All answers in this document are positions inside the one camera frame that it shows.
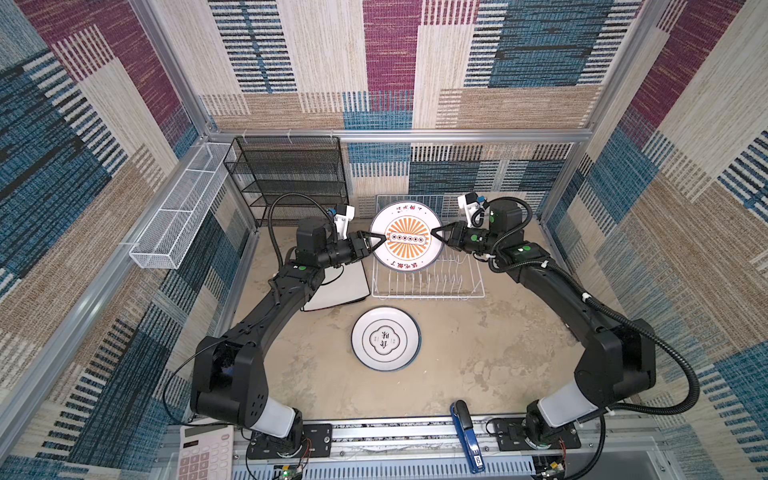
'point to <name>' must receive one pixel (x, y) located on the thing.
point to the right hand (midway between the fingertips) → (432, 235)
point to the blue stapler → (467, 436)
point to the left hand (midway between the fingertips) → (384, 237)
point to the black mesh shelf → (289, 178)
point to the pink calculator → (205, 452)
